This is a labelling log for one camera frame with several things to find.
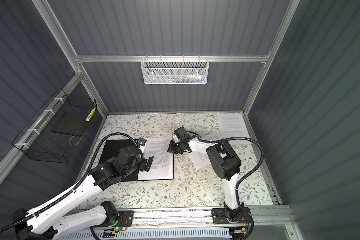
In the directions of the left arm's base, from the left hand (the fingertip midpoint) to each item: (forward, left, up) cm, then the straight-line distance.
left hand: (144, 153), depth 75 cm
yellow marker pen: (+22, +30, +8) cm, 38 cm away
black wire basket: (+8, +44, +7) cm, 45 cm away
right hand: (+11, -11, -16) cm, 22 cm away
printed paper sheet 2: (+2, -7, -19) cm, 20 cm away
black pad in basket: (+14, +36, +9) cm, 40 cm away
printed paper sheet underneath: (+6, -31, -20) cm, 37 cm away
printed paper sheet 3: (+32, -60, -19) cm, 71 cm away
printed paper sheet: (+2, -7, -19) cm, 20 cm away
